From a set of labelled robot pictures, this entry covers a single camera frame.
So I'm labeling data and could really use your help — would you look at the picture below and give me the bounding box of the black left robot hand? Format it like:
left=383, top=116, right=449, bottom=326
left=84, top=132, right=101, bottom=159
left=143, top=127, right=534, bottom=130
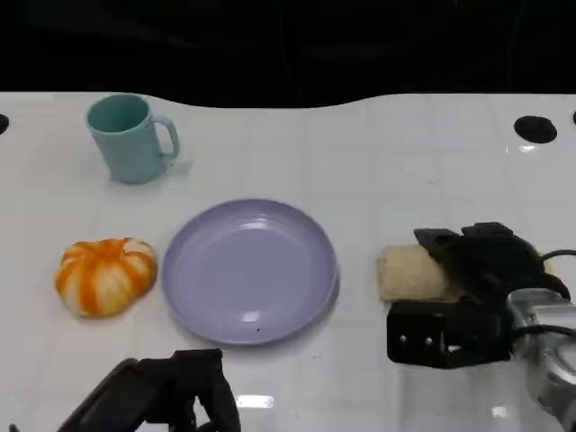
left=57, top=348, right=242, bottom=432

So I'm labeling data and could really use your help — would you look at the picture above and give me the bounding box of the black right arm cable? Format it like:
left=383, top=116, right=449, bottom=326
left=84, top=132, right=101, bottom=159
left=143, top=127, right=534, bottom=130
left=537, top=248, right=576, bottom=263

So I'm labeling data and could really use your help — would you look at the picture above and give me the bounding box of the pale green mug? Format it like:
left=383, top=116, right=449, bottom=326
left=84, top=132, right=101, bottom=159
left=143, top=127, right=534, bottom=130
left=85, top=93, right=182, bottom=185

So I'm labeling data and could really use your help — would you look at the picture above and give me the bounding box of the lilac plate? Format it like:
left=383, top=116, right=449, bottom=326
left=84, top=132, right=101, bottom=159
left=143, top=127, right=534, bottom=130
left=161, top=198, right=341, bottom=347

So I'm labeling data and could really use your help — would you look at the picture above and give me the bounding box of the orange and white toy bread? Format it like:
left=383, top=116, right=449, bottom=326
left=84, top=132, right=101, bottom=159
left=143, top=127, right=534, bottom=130
left=54, top=237, right=159, bottom=320

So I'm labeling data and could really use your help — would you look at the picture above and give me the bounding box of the beige towel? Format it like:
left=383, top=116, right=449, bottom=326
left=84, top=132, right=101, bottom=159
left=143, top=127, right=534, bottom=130
left=375, top=245, right=558, bottom=304

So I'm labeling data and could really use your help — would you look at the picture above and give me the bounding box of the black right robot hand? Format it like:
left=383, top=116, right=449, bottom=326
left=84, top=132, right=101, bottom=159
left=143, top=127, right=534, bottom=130
left=385, top=221, right=571, bottom=371

